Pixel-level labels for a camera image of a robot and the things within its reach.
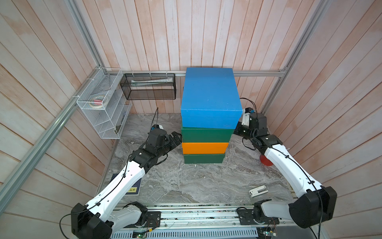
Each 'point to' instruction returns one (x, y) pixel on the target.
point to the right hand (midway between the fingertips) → (228, 123)
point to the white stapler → (257, 191)
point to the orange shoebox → (204, 148)
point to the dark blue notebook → (135, 190)
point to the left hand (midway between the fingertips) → (178, 141)
